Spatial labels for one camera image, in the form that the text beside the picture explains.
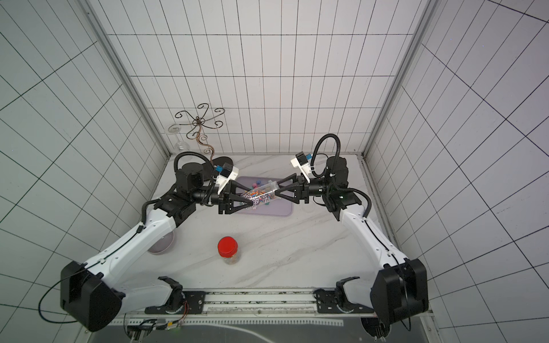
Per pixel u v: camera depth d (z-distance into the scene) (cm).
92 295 38
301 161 60
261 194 64
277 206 95
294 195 62
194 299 73
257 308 73
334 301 73
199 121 90
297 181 61
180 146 92
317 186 62
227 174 58
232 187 63
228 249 74
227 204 60
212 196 60
